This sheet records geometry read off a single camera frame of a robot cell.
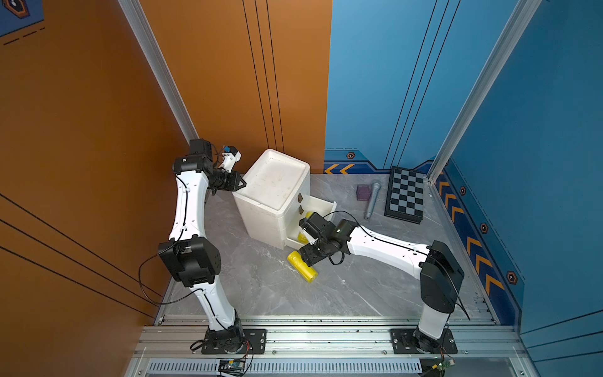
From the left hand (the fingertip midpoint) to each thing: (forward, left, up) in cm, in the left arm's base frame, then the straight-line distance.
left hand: (241, 179), depth 83 cm
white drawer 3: (-10, -19, -22) cm, 31 cm away
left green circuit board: (-53, -1, -29) cm, 60 cm away
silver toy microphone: (+16, -56, -24) cm, 63 cm away
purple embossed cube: (+13, -50, -22) cm, 56 cm away
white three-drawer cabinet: (-5, -13, -3) cm, 14 cm away
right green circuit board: (-51, -66, -25) cm, 87 cm away
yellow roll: (-21, -21, -23) cm, 37 cm away
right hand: (-21, -25, -16) cm, 36 cm away
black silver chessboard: (+10, -68, -22) cm, 72 cm away
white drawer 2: (-11, -18, -9) cm, 23 cm away
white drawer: (-2, -21, -6) cm, 22 cm away
